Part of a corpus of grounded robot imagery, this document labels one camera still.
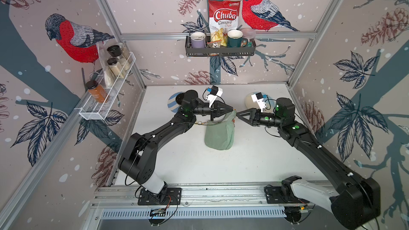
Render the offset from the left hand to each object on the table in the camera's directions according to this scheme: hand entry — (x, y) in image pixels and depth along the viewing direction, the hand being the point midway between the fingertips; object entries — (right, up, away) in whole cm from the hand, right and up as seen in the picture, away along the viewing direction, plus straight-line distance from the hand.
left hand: (233, 108), depth 69 cm
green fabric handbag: (-5, -15, +11) cm, 19 cm away
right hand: (+2, -3, +1) cm, 4 cm away
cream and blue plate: (+15, +3, -2) cm, 16 cm away
